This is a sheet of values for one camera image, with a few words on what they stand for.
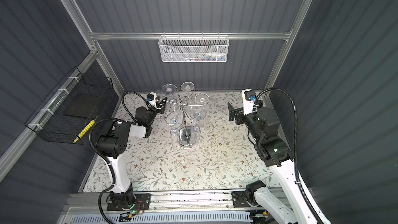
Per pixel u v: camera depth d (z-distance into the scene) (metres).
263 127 0.45
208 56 0.91
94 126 0.71
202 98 0.74
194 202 0.75
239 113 0.56
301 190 0.39
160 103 0.86
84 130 0.68
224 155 0.89
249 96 0.51
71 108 0.74
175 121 0.65
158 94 0.85
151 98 0.81
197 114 0.67
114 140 0.55
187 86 0.77
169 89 0.74
